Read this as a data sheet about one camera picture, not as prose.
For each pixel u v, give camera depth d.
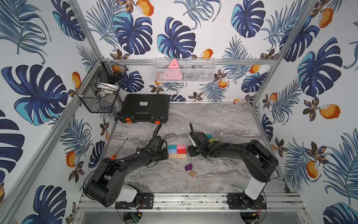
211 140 1.00
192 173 0.84
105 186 0.43
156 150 0.70
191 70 1.01
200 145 0.73
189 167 0.87
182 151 0.93
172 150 0.92
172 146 0.93
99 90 0.84
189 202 0.75
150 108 1.17
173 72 0.90
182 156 0.90
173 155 0.91
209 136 1.00
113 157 0.90
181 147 0.92
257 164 0.47
